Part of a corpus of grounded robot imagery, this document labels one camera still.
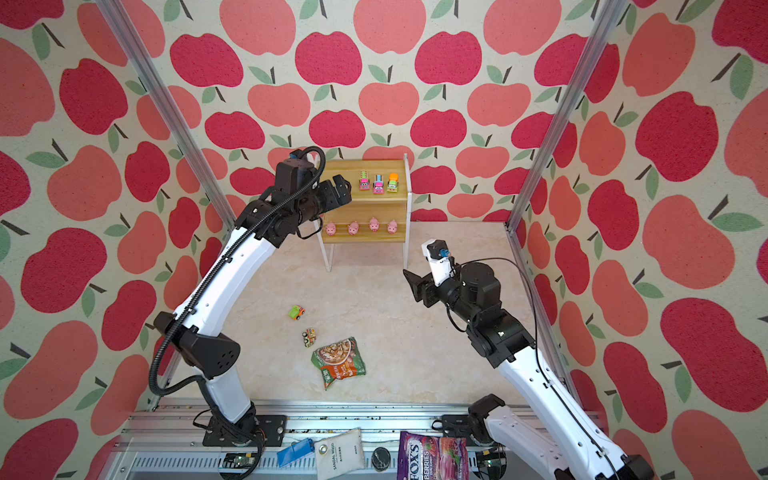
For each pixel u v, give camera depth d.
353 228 0.96
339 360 0.85
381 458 0.62
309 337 0.88
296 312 0.93
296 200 0.51
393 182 0.83
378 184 0.82
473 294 0.49
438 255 0.56
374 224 0.96
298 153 0.62
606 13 0.70
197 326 0.44
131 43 0.74
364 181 0.84
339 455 0.70
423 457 0.69
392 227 0.96
